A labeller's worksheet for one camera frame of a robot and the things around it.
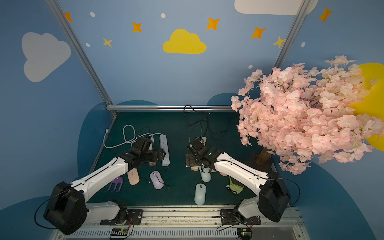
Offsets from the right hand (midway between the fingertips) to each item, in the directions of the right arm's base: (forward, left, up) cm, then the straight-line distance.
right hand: (195, 157), depth 82 cm
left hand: (+3, +22, -2) cm, 22 cm away
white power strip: (+12, +22, -10) cm, 27 cm away
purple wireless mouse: (-11, +21, -9) cm, 25 cm away
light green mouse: (-5, -7, -12) cm, 14 cm away
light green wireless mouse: (-16, -3, -10) cm, 19 cm away
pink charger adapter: (-1, +27, -10) cm, 28 cm away
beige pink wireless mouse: (-9, +36, -10) cm, 39 cm away
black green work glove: (-10, -23, -12) cm, 28 cm away
